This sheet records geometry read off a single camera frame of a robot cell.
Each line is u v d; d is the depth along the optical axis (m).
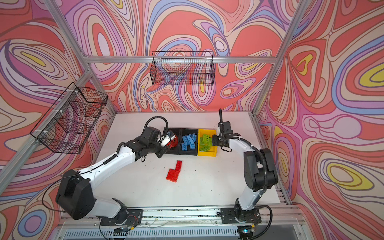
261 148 0.51
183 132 0.99
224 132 0.75
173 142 0.78
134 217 0.72
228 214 0.73
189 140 0.96
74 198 0.41
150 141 0.64
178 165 0.91
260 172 0.47
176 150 0.93
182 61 0.88
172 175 0.86
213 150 0.97
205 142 0.99
